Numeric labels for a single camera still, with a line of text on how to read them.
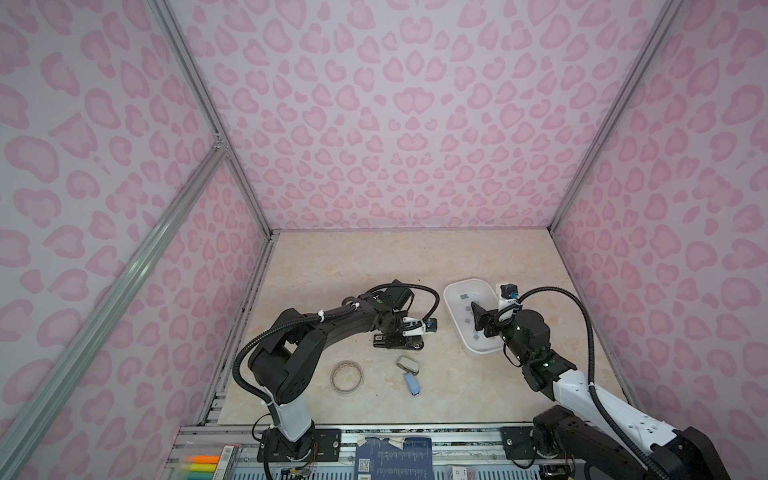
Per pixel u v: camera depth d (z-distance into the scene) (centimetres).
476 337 91
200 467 70
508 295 69
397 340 78
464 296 101
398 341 78
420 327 75
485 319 73
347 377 85
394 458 70
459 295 101
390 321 69
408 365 84
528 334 61
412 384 81
